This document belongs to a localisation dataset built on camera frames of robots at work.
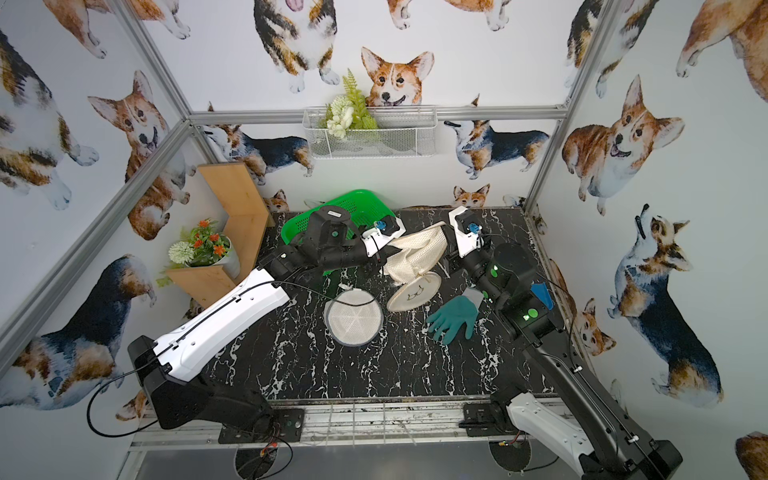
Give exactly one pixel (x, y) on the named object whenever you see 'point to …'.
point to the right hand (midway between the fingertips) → (456, 213)
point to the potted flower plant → (202, 247)
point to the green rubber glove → (450, 317)
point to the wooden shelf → (240, 200)
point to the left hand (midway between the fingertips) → (395, 235)
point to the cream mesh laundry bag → (409, 259)
